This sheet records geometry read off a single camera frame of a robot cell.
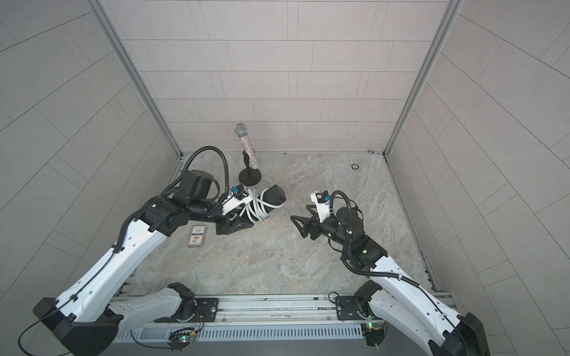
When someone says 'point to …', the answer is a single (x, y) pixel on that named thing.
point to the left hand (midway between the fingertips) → (253, 214)
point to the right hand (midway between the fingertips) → (299, 214)
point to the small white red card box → (197, 234)
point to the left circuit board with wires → (179, 338)
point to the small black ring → (354, 166)
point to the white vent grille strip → (156, 332)
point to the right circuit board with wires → (375, 332)
